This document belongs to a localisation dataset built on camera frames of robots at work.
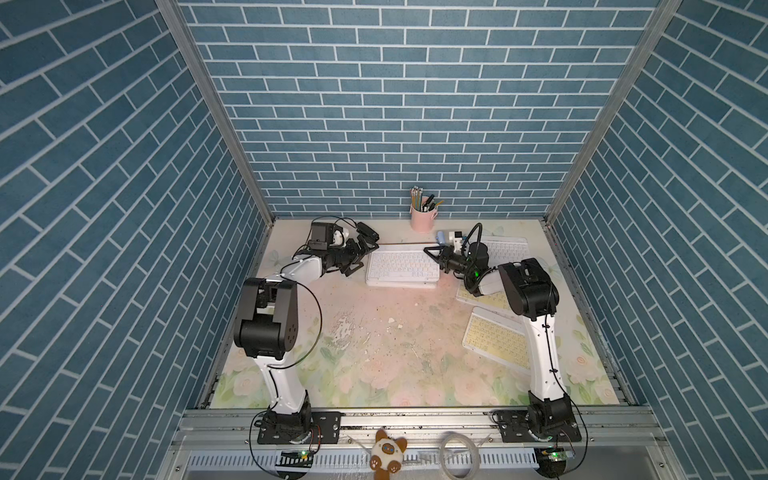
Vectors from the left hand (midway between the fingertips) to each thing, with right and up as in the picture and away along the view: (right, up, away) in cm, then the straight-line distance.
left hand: (378, 253), depth 94 cm
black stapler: (-6, +8, +22) cm, 24 cm away
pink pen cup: (+16, +12, +22) cm, 29 cm away
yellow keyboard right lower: (+37, -25, -5) cm, 45 cm away
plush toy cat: (+4, -46, -26) cm, 53 cm away
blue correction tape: (+23, +6, +18) cm, 30 cm away
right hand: (+17, 0, +8) cm, 19 cm away
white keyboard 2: (+46, +1, +18) cm, 50 cm away
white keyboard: (+9, -5, +8) cm, 13 cm away
